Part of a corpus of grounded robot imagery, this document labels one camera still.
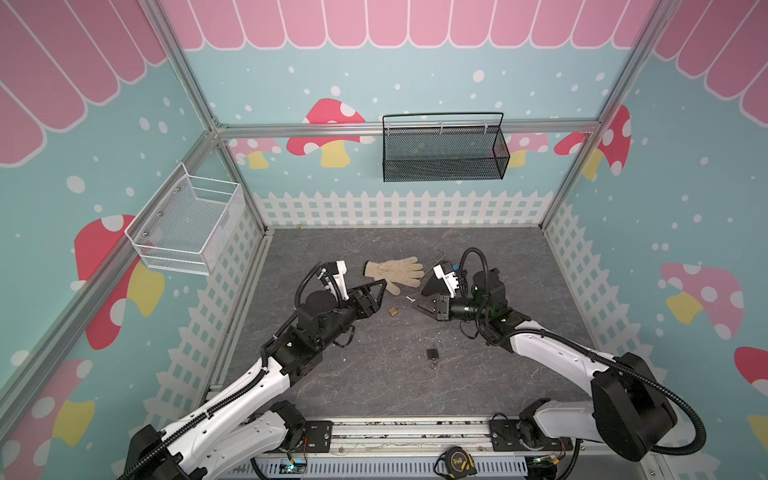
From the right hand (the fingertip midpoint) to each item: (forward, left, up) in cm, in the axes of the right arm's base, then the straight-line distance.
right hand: (413, 306), depth 75 cm
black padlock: (-5, -7, -20) cm, 22 cm away
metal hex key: (+31, -10, -23) cm, 40 cm away
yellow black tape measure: (-31, -10, -17) cm, 37 cm away
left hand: (+1, +8, +5) cm, 10 cm away
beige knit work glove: (+25, +1, -20) cm, 32 cm away
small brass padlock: (+10, +5, -20) cm, 23 cm away
